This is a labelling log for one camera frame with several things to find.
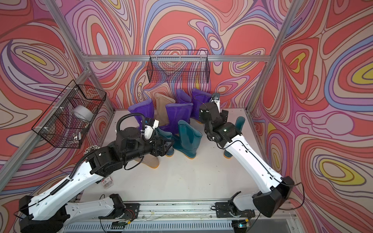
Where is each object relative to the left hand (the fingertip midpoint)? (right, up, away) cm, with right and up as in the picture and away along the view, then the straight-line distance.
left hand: (170, 140), depth 62 cm
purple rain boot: (-19, +17, +29) cm, 39 cm away
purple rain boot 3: (+15, +25, +36) cm, 46 cm away
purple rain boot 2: (0, +14, +29) cm, 33 cm away
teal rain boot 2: (+6, -4, +21) cm, 22 cm away
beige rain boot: (-10, +22, +31) cm, 39 cm away
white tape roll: (-47, +13, +12) cm, 50 cm away
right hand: (+20, +12, +10) cm, 26 cm away
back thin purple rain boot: (+3, +25, +33) cm, 41 cm away
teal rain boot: (-3, +1, +11) cm, 11 cm away
